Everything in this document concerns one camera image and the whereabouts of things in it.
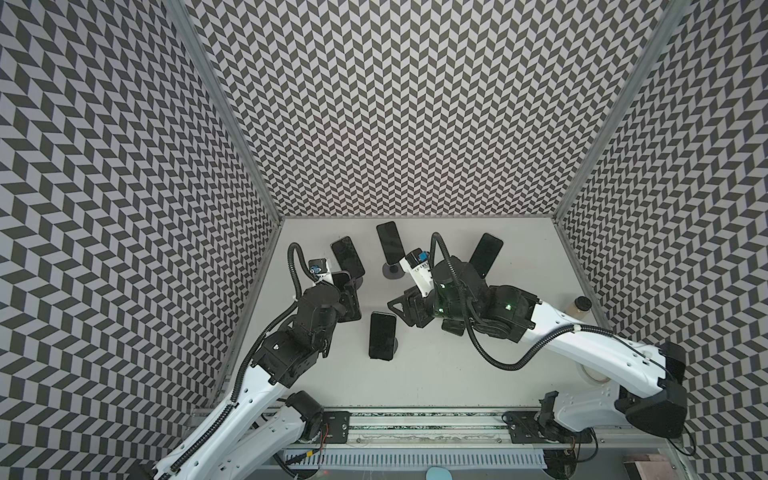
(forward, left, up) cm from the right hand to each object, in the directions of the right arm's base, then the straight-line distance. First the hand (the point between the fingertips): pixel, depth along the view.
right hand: (398, 311), depth 66 cm
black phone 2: (+25, -27, -13) cm, 39 cm away
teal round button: (-28, -8, -25) cm, 38 cm away
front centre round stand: (+2, +2, -26) cm, 26 cm away
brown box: (-28, -54, -23) cm, 65 cm away
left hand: (+8, +14, -1) cm, 16 cm away
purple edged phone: (+1, +11, +5) cm, 12 cm away
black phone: (+28, +17, -16) cm, 36 cm away
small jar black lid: (+10, -54, -19) cm, 58 cm away
